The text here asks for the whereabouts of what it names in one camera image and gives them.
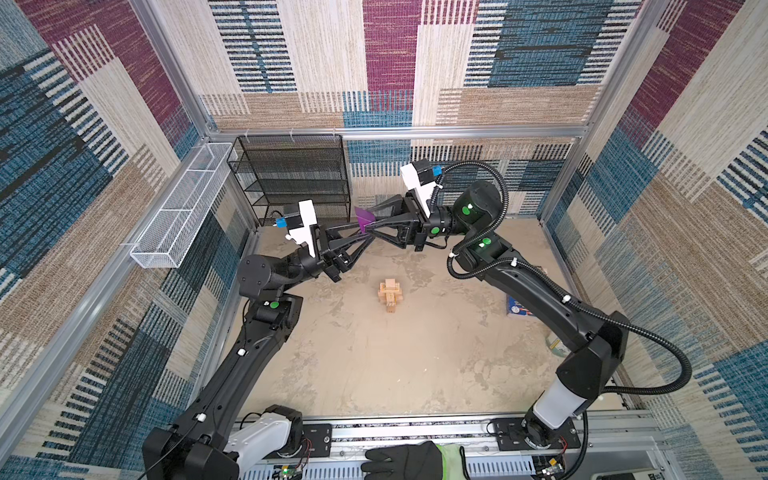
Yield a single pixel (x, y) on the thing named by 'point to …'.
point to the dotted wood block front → (390, 291)
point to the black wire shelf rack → (284, 170)
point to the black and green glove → (417, 461)
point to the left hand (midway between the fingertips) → (372, 231)
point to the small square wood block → (390, 282)
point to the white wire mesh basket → (166, 237)
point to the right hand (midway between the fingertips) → (364, 228)
